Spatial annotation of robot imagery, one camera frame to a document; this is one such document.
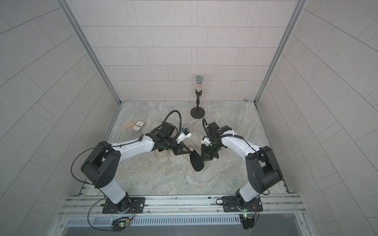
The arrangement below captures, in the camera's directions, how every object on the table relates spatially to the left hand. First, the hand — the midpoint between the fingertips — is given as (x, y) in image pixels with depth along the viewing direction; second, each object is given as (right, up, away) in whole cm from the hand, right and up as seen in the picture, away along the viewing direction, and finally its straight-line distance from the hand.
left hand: (191, 151), depth 82 cm
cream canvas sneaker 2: (+5, -8, -10) cm, 13 cm away
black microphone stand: (+4, +22, +27) cm, 36 cm away
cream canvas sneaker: (-16, -3, 0) cm, 16 cm away
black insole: (+3, -4, -3) cm, 6 cm away
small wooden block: (-44, +13, +19) cm, 50 cm away
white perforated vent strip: (+19, -28, -14) cm, 37 cm away
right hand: (+5, -3, -3) cm, 7 cm away
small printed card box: (-37, +13, +17) cm, 42 cm away
